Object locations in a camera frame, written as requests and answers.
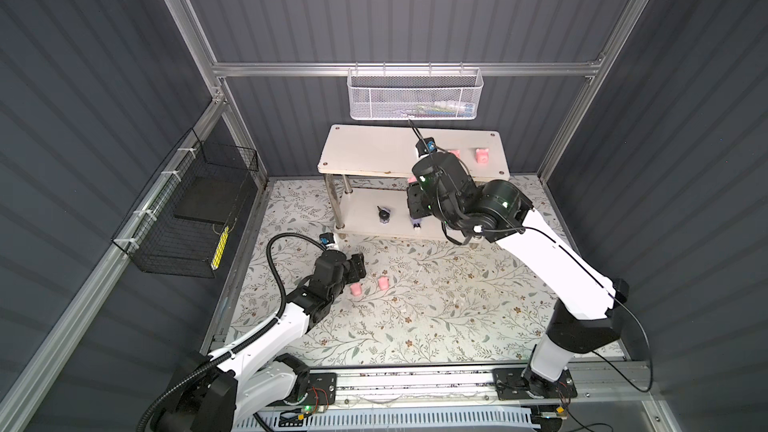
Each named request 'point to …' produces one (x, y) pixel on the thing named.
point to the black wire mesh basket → (177, 225)
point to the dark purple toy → (384, 215)
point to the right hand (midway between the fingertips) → (416, 191)
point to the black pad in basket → (210, 198)
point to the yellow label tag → (220, 248)
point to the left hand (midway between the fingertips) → (353, 258)
